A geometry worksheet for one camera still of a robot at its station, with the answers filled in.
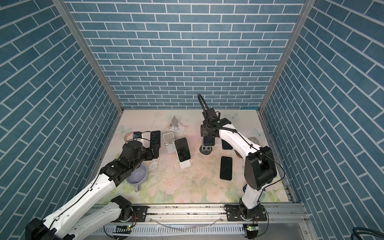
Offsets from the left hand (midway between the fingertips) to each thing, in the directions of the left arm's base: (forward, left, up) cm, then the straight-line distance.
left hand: (153, 146), depth 79 cm
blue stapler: (-17, -50, -16) cm, 56 cm away
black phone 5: (+9, -43, -14) cm, 46 cm away
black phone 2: (+2, -15, -7) cm, 17 cm away
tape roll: (+19, +24, -18) cm, 36 cm away
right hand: (+13, -29, -2) cm, 32 cm away
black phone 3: (-6, -41, -16) cm, 45 cm away
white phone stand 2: (-3, -16, -16) cm, 23 cm away
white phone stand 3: (+11, -6, -10) cm, 16 cm away
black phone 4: (+7, -31, -5) cm, 32 cm away
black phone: (+15, +4, -14) cm, 21 cm away
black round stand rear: (+5, -29, -13) cm, 32 cm away
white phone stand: (+23, -9, -11) cm, 27 cm away
